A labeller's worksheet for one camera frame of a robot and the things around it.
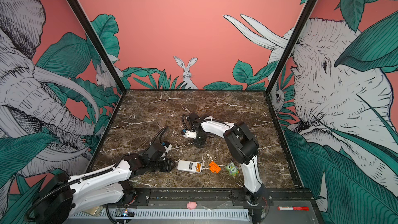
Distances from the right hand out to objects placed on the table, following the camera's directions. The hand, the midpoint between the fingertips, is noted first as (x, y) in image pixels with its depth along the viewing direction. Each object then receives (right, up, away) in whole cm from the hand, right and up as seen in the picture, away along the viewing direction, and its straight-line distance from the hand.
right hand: (197, 140), depth 93 cm
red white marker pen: (+48, -27, -22) cm, 59 cm away
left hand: (-12, -10, -12) cm, 20 cm away
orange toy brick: (+9, -13, -11) cm, 19 cm away
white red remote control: (-4, -12, -11) cm, 16 cm away
